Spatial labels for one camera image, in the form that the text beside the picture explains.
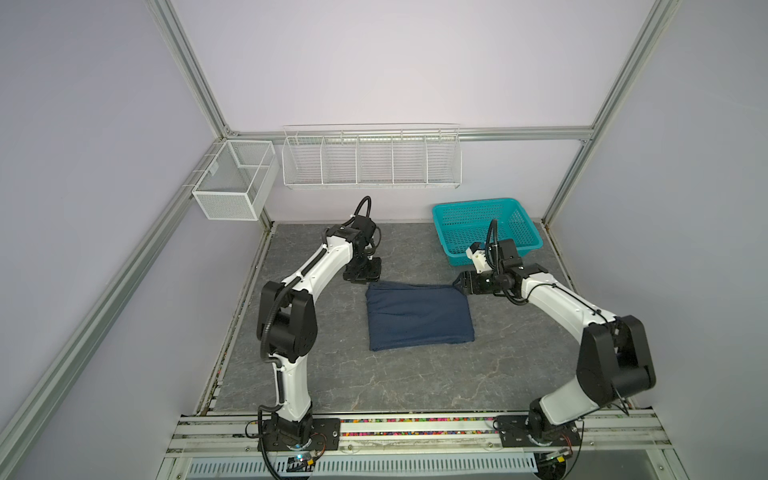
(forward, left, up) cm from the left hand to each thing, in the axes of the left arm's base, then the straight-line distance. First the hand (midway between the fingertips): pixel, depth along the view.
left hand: (375, 282), depth 89 cm
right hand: (-2, -27, -1) cm, 27 cm away
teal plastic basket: (+26, -33, -3) cm, 42 cm away
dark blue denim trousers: (-7, -8, -8) cm, 13 cm away
